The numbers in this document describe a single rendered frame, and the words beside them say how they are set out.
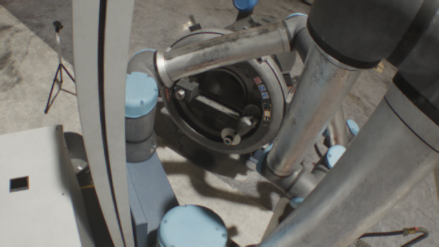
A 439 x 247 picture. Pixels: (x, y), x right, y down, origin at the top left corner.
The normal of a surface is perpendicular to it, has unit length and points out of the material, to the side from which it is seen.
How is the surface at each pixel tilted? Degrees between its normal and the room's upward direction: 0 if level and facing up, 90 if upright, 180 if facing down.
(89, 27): 90
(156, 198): 0
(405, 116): 82
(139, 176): 0
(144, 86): 5
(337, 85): 108
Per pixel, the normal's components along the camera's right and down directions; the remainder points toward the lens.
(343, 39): -0.64, 0.68
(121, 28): 0.43, 0.71
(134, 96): 0.24, -0.63
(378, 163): -0.81, 0.06
